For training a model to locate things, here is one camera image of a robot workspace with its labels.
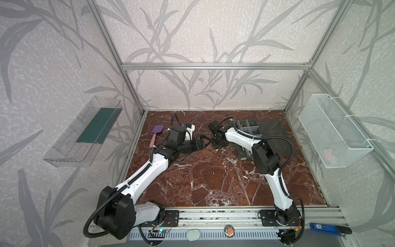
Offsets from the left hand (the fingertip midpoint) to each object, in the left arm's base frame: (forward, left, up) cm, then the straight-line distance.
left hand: (208, 139), depth 77 cm
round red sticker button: (-37, -10, -21) cm, 44 cm away
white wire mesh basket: (-8, -53, +13) cm, 55 cm away
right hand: (+12, -6, -20) cm, 25 cm away
